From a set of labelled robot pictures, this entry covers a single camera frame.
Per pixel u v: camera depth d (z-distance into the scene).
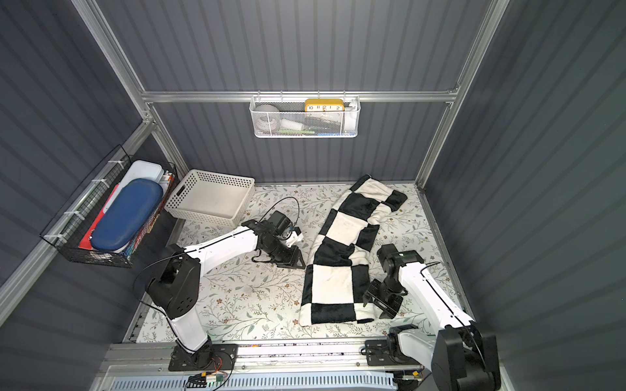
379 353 0.74
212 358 0.71
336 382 0.77
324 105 0.87
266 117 0.83
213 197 1.23
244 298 0.86
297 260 0.79
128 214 0.68
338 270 0.91
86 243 0.65
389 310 0.68
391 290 0.65
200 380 0.72
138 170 0.77
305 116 0.89
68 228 0.61
